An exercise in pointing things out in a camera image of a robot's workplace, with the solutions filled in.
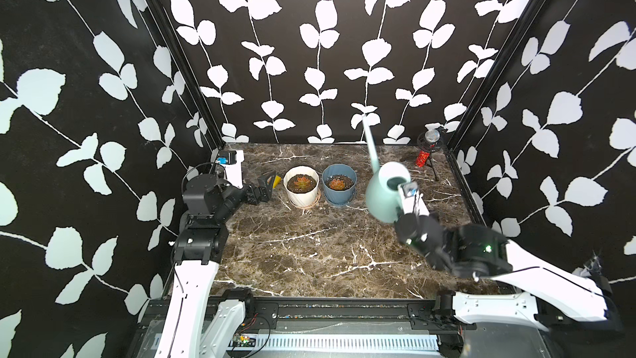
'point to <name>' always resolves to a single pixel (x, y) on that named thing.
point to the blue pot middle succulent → (339, 181)
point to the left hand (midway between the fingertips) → (261, 168)
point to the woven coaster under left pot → (306, 207)
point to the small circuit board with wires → (242, 341)
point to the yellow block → (277, 181)
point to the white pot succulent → (301, 183)
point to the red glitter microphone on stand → (428, 142)
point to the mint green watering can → (383, 194)
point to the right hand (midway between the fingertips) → (396, 206)
